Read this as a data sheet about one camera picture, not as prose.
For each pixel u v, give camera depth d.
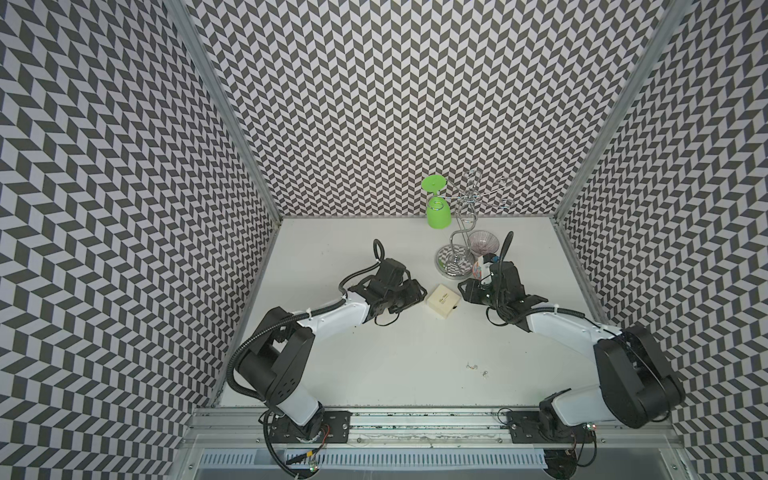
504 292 0.69
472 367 0.83
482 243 1.08
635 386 0.43
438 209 0.94
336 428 0.72
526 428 0.74
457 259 1.04
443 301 0.91
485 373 0.82
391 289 0.71
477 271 0.84
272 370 0.44
